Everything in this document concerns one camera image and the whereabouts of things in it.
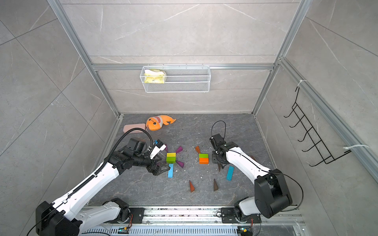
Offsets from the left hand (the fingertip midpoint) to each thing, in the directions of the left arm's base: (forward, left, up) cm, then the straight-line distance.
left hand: (165, 161), depth 75 cm
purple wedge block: (+16, -6, -17) cm, 24 cm away
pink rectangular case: (+37, +35, -16) cm, 53 cm away
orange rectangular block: (+7, -21, -16) cm, 28 cm away
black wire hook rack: (-5, -69, +15) cm, 71 cm away
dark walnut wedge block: (+3, -31, -15) cm, 34 cm away
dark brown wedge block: (-10, -27, -15) cm, 32 cm away
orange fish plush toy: (+35, +12, -10) cm, 38 cm away
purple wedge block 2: (+5, -7, -16) cm, 18 cm away
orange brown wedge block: (+16, -18, -16) cm, 29 cm away
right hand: (+6, -31, -11) cm, 33 cm away
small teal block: (-1, -37, -17) cm, 41 cm away
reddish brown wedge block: (-9, -13, -17) cm, 23 cm away
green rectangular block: (+8, -1, -14) cm, 16 cm away
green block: (+10, -22, -15) cm, 28 cm away
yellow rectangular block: (+12, 0, -14) cm, 19 cm away
